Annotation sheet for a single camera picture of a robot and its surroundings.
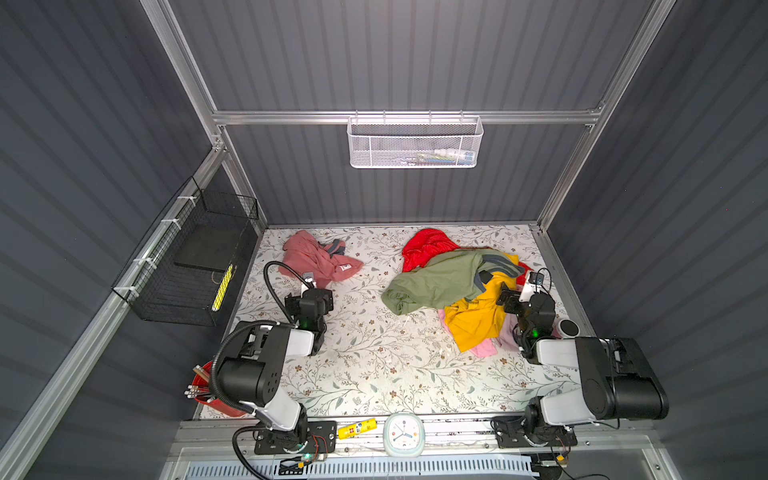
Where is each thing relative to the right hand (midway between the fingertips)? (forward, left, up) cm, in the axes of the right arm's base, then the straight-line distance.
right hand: (525, 287), depth 91 cm
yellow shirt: (-9, +14, -3) cm, 17 cm away
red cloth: (+21, +31, -5) cm, 37 cm away
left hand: (0, +69, -2) cm, 69 cm away
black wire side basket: (-9, +92, +21) cm, 94 cm away
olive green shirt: (+4, +24, -2) cm, 24 cm away
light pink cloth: (-15, +13, -10) cm, 23 cm away
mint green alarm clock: (-38, +38, -6) cm, 54 cm away
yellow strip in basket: (-13, +80, +20) cm, 84 cm away
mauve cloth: (-13, +7, -7) cm, 17 cm away
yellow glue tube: (-37, +50, -7) cm, 63 cm away
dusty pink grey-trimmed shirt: (+13, +64, -2) cm, 66 cm away
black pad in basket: (-1, +86, +22) cm, 89 cm away
